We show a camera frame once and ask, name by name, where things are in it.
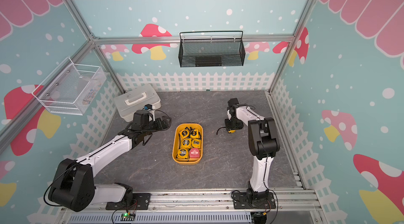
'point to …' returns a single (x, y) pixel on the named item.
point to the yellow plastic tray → (175, 145)
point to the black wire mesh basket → (202, 49)
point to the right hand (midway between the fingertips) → (232, 127)
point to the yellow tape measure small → (196, 143)
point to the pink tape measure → (194, 153)
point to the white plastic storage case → (136, 99)
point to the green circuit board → (127, 217)
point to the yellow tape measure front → (183, 153)
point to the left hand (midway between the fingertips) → (166, 122)
